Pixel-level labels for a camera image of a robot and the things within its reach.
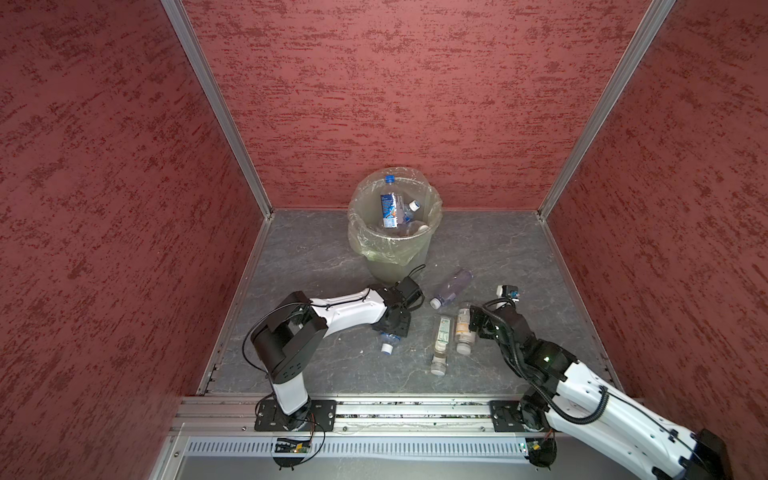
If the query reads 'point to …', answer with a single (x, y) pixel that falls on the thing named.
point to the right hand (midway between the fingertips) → (481, 316)
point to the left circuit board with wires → (291, 451)
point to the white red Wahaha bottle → (416, 227)
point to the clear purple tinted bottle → (454, 284)
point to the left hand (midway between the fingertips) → (394, 332)
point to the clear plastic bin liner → (391, 246)
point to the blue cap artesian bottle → (389, 203)
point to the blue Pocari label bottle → (413, 207)
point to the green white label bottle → (439, 360)
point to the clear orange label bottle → (463, 336)
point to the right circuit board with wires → (541, 452)
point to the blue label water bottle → (390, 343)
